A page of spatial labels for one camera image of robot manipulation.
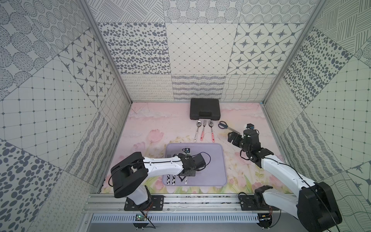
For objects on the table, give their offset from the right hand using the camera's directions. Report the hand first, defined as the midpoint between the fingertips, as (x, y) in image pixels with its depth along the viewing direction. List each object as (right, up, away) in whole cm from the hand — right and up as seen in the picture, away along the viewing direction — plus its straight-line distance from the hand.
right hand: (234, 137), depth 87 cm
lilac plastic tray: (-14, -21, -4) cm, 26 cm away
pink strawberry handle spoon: (-12, +7, +19) cm, 23 cm away
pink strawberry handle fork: (-17, +7, +20) cm, 27 cm away
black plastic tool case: (-16, +19, +24) cm, 35 cm away
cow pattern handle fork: (-40, -23, -6) cm, 47 cm away
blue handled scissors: (-2, +6, +19) cm, 21 cm away
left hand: (-26, -18, -4) cm, 32 cm away
